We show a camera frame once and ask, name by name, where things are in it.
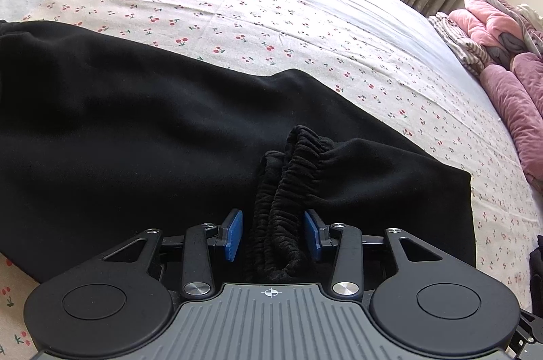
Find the white crumpled cloth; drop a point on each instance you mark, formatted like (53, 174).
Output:
(530, 16)

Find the light pink folded quilt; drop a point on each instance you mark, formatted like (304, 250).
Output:
(483, 29)

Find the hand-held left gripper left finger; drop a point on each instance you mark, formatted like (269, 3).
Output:
(233, 234)

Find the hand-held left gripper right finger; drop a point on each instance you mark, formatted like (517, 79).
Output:
(313, 234)

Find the striped folded blanket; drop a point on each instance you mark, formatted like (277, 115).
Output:
(460, 43)

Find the black pants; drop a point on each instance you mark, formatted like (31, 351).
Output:
(127, 109)

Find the mauve folded quilt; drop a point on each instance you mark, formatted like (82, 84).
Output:
(517, 105)

